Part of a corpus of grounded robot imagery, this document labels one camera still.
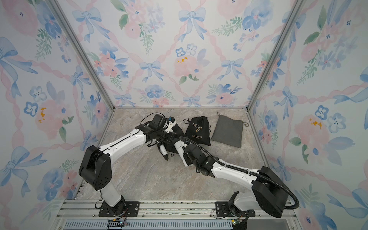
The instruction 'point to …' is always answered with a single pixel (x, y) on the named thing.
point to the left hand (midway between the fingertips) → (175, 136)
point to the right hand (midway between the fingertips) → (183, 145)
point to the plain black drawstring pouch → (198, 130)
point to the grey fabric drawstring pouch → (228, 131)
